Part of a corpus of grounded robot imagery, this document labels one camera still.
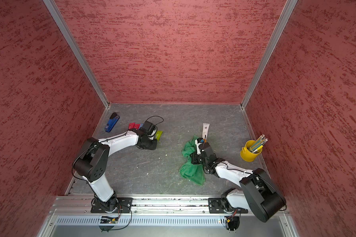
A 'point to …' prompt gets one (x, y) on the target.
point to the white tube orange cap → (205, 127)
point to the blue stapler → (112, 122)
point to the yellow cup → (245, 154)
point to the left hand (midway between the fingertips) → (153, 148)
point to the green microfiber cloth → (195, 172)
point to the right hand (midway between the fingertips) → (191, 157)
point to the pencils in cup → (258, 144)
